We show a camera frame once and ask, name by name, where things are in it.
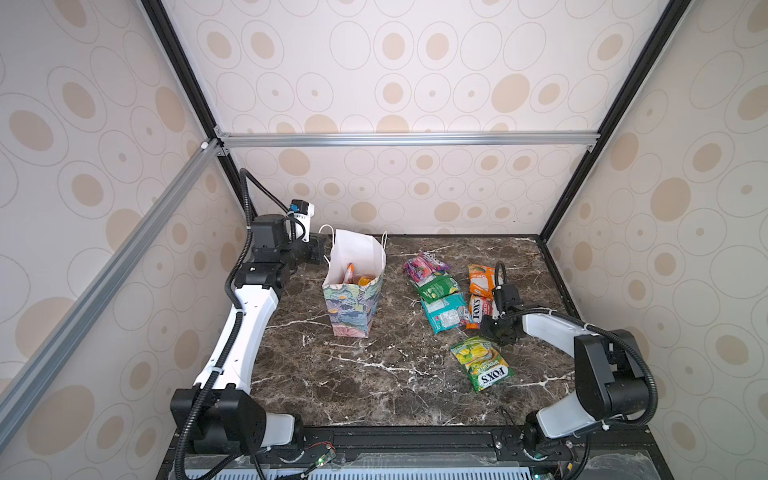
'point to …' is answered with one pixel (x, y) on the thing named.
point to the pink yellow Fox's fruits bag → (350, 273)
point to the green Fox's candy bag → (486, 366)
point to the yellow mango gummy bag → (364, 281)
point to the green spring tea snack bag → (440, 286)
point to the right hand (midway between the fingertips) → (487, 332)
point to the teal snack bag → (446, 313)
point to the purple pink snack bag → (425, 267)
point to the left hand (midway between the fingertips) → (332, 231)
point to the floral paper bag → (351, 306)
